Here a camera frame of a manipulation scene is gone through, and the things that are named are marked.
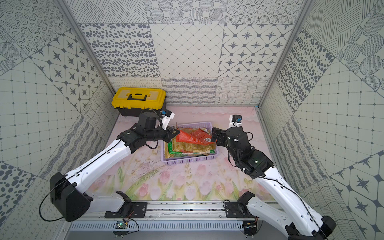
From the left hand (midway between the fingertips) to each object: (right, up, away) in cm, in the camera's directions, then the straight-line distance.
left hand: (178, 128), depth 75 cm
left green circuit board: (-28, -47, -3) cm, 55 cm away
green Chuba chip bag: (+2, -16, +12) cm, 20 cm away
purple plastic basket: (-5, -20, +11) cm, 24 cm away
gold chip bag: (-4, -11, +11) cm, 16 cm away
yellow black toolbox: (-38, +17, +28) cm, 50 cm away
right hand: (+21, -1, -5) cm, 22 cm away
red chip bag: (+10, -6, +15) cm, 19 cm away
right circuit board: (+36, -49, -3) cm, 60 cm away
